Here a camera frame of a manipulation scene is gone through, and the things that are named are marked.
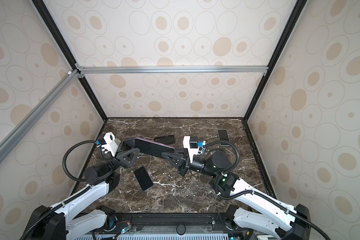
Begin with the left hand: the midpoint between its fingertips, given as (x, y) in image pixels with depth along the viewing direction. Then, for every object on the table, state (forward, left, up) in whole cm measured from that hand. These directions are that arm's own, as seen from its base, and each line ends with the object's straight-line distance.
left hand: (142, 150), depth 54 cm
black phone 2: (+4, +9, -38) cm, 39 cm away
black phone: (+38, -44, -41) cm, 71 cm away
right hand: (-2, -8, 0) cm, 8 cm away
